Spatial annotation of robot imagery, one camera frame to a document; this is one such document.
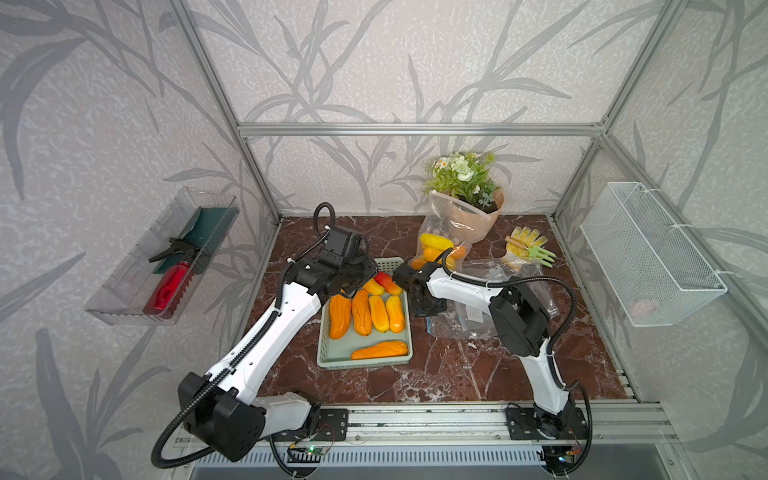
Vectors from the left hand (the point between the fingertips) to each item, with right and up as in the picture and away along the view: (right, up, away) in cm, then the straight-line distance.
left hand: (379, 267), depth 76 cm
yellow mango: (+19, +6, +23) cm, 30 cm away
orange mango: (+4, -15, +13) cm, 20 cm away
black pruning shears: (-42, +4, -11) cm, 43 cm away
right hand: (+14, -15, +18) cm, 27 cm away
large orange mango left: (-13, -14, +12) cm, 23 cm away
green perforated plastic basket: (-13, -26, +9) cm, 30 cm away
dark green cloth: (-42, +7, -5) cm, 43 cm away
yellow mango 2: (-1, -15, +13) cm, 20 cm away
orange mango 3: (+25, +3, +24) cm, 35 cm away
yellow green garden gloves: (+47, +1, +28) cm, 54 cm away
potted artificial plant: (+24, +25, +16) cm, 38 cm away
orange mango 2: (+15, +2, +20) cm, 25 cm away
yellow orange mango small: (-3, -8, +18) cm, 20 cm away
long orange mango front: (+1, -23, +5) cm, 24 cm away
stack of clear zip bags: (+24, -18, +15) cm, 34 cm away
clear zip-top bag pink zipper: (+21, +12, +28) cm, 37 cm away
